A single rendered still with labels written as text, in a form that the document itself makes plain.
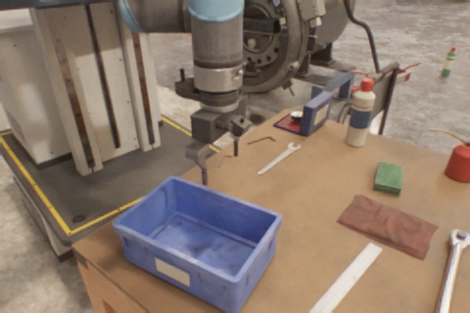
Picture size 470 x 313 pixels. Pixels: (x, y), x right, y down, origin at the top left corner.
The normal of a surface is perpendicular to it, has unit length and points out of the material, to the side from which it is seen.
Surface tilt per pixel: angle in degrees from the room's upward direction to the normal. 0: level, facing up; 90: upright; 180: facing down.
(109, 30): 90
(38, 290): 0
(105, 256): 0
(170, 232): 0
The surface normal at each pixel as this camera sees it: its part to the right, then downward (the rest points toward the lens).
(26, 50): 0.67, 0.39
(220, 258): 0.00, -0.85
